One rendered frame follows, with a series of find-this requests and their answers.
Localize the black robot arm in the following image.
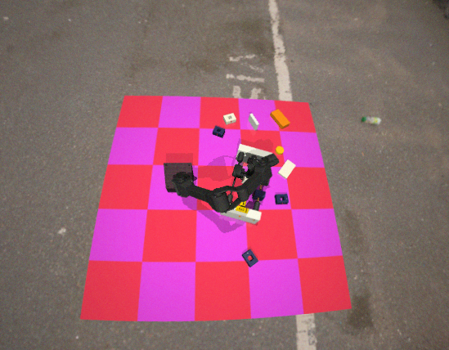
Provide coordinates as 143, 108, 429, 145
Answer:
172, 153, 279, 213

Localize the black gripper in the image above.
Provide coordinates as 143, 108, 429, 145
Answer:
232, 164, 271, 186

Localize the yellow round disc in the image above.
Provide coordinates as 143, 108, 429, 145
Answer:
275, 146, 284, 155

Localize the orange rectangular block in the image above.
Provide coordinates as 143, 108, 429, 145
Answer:
270, 110, 290, 129

